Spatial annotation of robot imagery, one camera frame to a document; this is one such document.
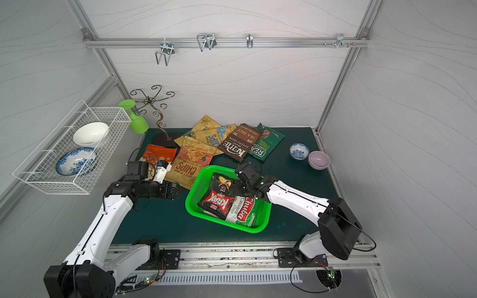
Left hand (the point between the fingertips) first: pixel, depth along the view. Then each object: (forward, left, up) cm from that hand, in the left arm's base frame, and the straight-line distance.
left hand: (173, 188), depth 79 cm
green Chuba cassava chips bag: (-5, -30, -12) cm, 33 cm away
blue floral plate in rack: (0, +29, +19) cm, 35 cm away
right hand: (+3, -26, -4) cm, 27 cm away
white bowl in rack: (+11, +29, +21) cm, 38 cm away
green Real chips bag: (+36, -43, -13) cm, 58 cm away
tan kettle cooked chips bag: (+23, +2, -13) cm, 27 cm away
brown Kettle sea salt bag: (+37, -26, -12) cm, 47 cm away
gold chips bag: (+52, -4, -10) cm, 53 cm away
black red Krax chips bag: (0, -18, -11) cm, 21 cm away
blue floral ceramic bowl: (+32, -62, -13) cm, 71 cm away
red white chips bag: (+28, +23, -13) cm, 38 cm away
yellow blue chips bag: (+39, -7, -13) cm, 42 cm away
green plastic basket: (+8, -9, -9) cm, 15 cm away
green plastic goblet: (+31, +24, +8) cm, 40 cm away
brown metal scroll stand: (+40, +22, -12) cm, 47 cm away
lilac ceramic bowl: (+25, -72, -13) cm, 78 cm away
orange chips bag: (+27, -1, -13) cm, 29 cm away
